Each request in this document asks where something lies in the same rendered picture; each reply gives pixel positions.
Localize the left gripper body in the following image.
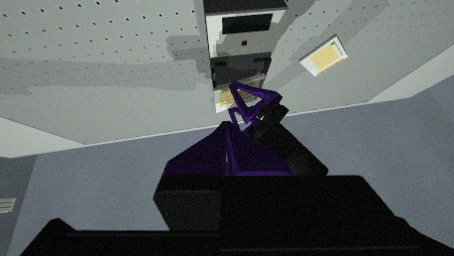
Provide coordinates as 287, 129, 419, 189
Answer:
244, 95, 303, 163

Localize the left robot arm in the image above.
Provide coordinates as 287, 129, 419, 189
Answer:
256, 127, 454, 256

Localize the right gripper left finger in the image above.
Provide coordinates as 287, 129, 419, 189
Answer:
160, 121, 227, 179

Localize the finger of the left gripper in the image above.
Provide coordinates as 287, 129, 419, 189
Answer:
229, 81, 280, 124
228, 107, 262, 134

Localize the white bar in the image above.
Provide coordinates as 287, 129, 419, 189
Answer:
331, 43, 342, 59

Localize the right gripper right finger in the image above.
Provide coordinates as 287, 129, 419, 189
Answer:
227, 121, 293, 176

